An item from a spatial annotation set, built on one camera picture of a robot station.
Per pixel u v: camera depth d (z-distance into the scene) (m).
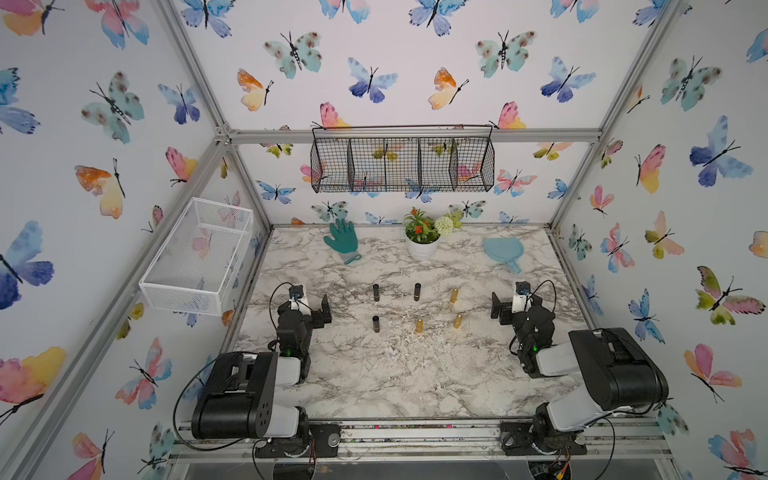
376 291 0.97
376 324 0.89
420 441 0.76
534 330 0.70
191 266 0.86
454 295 0.98
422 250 1.07
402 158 0.98
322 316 0.82
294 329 0.67
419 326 0.91
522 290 0.77
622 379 0.45
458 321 0.91
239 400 0.44
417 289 0.96
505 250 1.14
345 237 1.17
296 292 0.76
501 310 0.83
